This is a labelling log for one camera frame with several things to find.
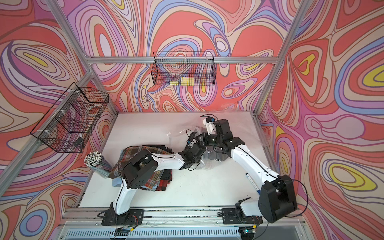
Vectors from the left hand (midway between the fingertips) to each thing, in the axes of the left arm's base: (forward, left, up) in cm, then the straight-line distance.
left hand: (211, 152), depth 93 cm
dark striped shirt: (-7, -1, +8) cm, 10 cm away
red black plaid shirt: (-17, +27, -1) cm, 32 cm away
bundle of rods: (-13, +61, +13) cm, 64 cm away
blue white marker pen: (-22, -25, -5) cm, 33 cm away
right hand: (-3, +10, +14) cm, 18 cm away
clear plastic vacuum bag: (-11, +3, +11) cm, 16 cm away
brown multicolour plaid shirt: (-17, +49, +10) cm, 53 cm away
